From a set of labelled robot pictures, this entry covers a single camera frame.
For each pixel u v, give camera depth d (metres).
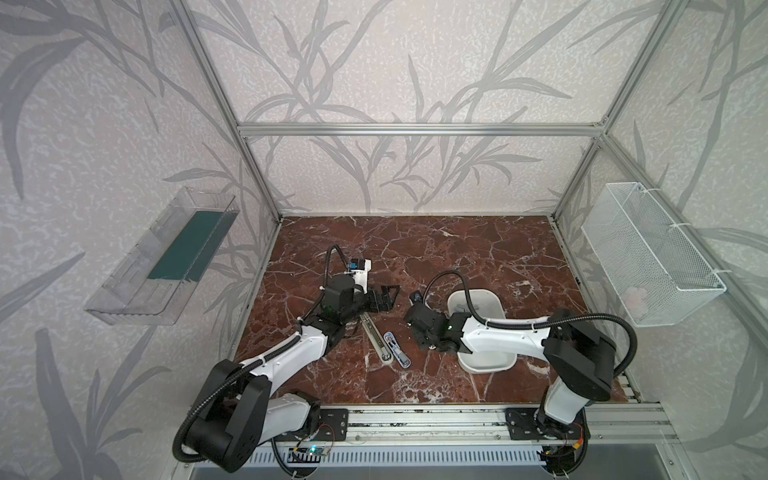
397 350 0.85
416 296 0.78
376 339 0.86
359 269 0.76
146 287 0.63
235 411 0.41
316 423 0.66
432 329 0.65
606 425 0.75
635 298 0.72
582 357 0.45
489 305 0.94
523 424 0.72
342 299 0.64
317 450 0.71
